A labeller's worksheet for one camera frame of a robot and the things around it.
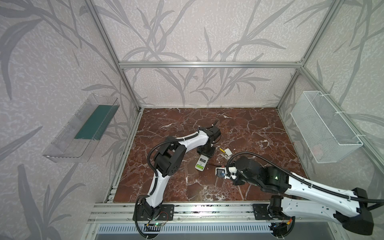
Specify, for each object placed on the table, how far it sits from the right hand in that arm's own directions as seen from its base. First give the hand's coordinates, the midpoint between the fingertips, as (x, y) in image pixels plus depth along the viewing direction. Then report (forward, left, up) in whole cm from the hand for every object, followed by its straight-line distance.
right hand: (226, 161), depth 72 cm
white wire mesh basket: (+4, -42, +15) cm, 45 cm away
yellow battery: (+15, -1, -18) cm, 24 cm away
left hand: (+14, +7, -17) cm, 23 cm away
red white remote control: (+6, +12, -17) cm, 22 cm away
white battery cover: (+14, -5, -19) cm, 24 cm away
